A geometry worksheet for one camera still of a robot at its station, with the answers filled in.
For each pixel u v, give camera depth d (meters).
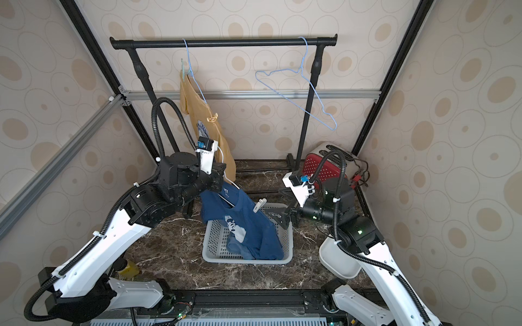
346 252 0.42
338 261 0.83
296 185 0.49
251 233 0.68
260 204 0.58
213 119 0.65
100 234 0.38
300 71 0.67
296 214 0.51
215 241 0.85
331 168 0.95
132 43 0.57
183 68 0.74
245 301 0.75
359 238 0.43
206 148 0.49
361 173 0.98
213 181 0.54
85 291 0.40
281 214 0.51
